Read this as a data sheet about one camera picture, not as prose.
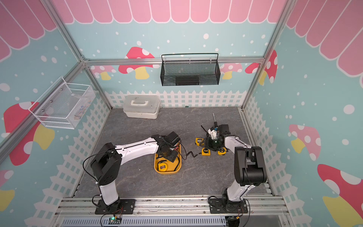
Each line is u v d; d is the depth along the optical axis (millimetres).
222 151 920
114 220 728
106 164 477
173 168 868
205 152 918
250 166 468
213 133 889
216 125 1075
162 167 868
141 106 1065
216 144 809
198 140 969
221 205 739
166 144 658
